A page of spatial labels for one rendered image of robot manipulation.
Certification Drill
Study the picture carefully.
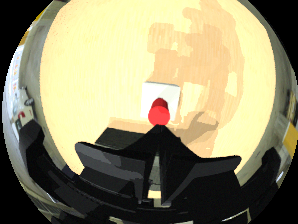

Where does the red marker cap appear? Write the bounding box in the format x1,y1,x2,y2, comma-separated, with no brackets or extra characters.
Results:
149,97,170,125

